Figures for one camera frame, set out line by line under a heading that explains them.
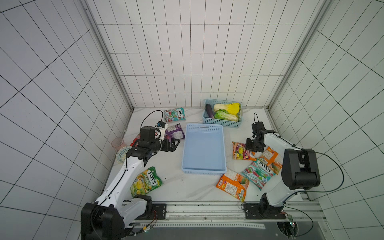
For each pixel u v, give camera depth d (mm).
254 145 796
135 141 611
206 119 1041
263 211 665
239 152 923
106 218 378
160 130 710
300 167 484
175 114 1129
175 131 1033
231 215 727
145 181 813
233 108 1069
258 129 754
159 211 727
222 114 1053
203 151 1037
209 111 1129
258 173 834
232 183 808
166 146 697
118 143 977
